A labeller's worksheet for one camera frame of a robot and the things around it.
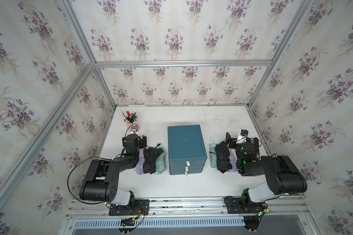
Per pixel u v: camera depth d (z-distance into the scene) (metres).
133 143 0.69
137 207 0.72
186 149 0.72
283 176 0.46
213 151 0.91
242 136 0.76
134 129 0.80
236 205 0.73
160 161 0.84
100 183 0.44
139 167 0.82
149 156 0.83
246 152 0.68
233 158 0.86
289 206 0.75
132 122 0.95
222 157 0.86
